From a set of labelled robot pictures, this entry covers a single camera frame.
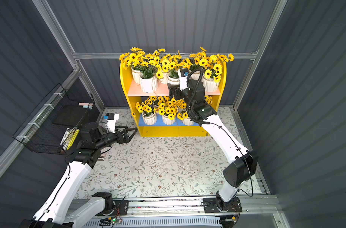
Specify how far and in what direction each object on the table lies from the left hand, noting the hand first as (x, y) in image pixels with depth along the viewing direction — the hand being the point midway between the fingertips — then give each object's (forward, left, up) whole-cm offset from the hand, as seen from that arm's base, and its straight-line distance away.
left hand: (130, 129), depth 71 cm
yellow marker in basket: (-5, +28, -2) cm, 29 cm away
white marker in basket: (-3, +32, -1) cm, 32 cm away
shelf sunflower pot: (+16, -6, -8) cm, 19 cm away
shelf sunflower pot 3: (+10, -28, -2) cm, 29 cm away
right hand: (+18, -25, +16) cm, 34 cm away
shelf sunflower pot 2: (+12, -19, -2) cm, 22 cm away
